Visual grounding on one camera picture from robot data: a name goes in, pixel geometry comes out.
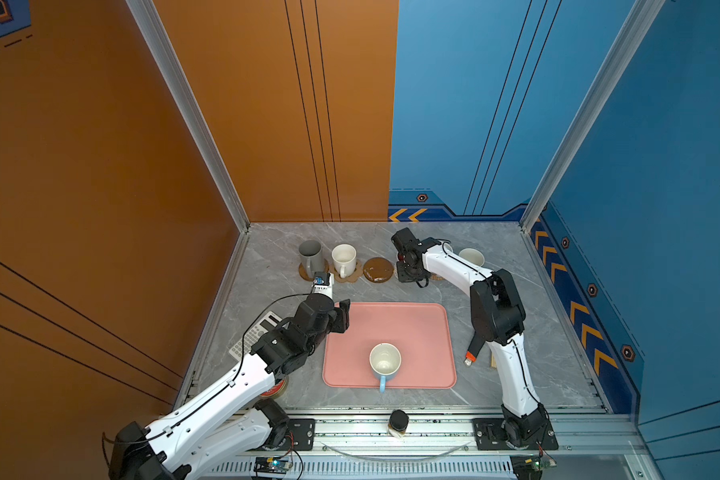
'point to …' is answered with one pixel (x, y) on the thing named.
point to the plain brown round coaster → (303, 273)
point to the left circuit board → (271, 465)
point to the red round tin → (276, 390)
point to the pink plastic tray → (423, 332)
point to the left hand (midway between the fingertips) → (341, 298)
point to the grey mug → (311, 254)
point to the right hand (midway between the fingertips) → (406, 276)
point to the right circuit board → (530, 466)
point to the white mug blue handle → (385, 362)
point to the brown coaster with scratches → (378, 269)
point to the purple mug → (472, 255)
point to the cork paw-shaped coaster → (350, 278)
